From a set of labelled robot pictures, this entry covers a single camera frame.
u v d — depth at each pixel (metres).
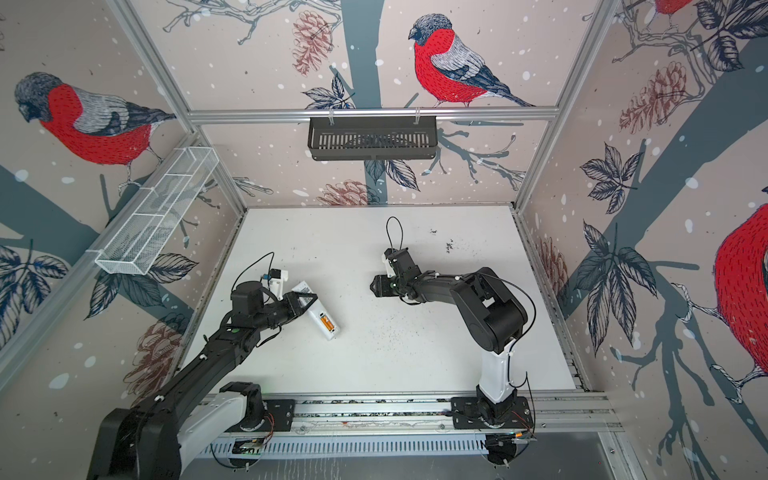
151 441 0.40
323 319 0.81
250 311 0.65
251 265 0.65
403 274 0.76
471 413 0.73
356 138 1.07
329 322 0.82
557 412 0.75
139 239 0.71
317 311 0.82
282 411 0.74
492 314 0.50
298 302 0.78
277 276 0.78
